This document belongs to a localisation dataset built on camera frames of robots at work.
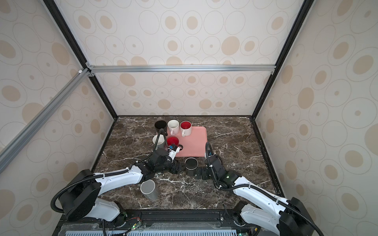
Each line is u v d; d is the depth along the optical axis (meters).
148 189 0.73
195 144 1.02
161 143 0.92
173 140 0.97
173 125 1.05
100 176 0.47
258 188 0.50
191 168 0.82
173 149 0.75
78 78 0.82
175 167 0.73
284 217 0.41
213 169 0.60
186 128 1.04
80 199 0.42
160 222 0.73
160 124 1.03
